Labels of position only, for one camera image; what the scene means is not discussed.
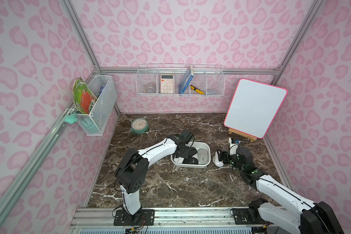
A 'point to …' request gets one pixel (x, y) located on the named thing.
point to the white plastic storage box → (197, 145)
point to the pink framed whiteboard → (255, 108)
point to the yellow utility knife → (197, 89)
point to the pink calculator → (166, 84)
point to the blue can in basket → (101, 89)
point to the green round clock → (139, 126)
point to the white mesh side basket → (95, 124)
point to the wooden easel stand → (243, 134)
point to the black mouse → (191, 160)
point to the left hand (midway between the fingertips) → (182, 150)
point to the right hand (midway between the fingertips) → (222, 148)
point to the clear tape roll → (150, 90)
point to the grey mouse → (203, 155)
